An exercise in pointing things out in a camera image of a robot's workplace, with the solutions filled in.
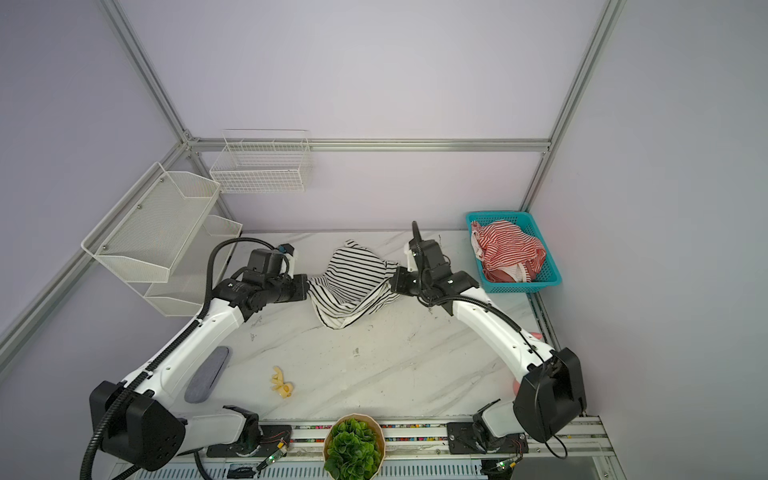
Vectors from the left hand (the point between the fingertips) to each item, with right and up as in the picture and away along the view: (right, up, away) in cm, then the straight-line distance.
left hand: (306, 287), depth 81 cm
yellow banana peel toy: (-5, -27, -1) cm, 28 cm away
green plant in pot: (+16, -33, -17) cm, 40 cm away
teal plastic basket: (+77, +2, +18) cm, 79 cm away
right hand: (+22, +2, -1) cm, 23 cm away
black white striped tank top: (+11, -1, +24) cm, 26 cm away
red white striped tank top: (+64, +10, +23) cm, 69 cm away
